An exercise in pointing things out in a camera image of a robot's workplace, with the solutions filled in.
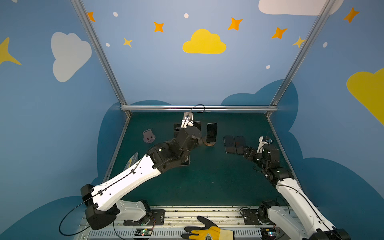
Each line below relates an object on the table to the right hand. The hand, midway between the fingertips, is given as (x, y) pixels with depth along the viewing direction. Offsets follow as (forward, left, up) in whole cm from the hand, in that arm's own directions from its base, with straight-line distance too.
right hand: (251, 147), depth 83 cm
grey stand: (+12, +64, -11) cm, 66 cm away
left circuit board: (-41, +55, -15) cm, 70 cm away
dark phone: (+15, +21, -7) cm, 27 cm away
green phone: (+9, +8, -16) cm, 20 cm away
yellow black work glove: (-39, +22, -13) cm, 47 cm away
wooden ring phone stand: (+12, +23, -16) cm, 30 cm away
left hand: (-5, +32, +19) cm, 37 cm away
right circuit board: (-38, -6, -17) cm, 42 cm away
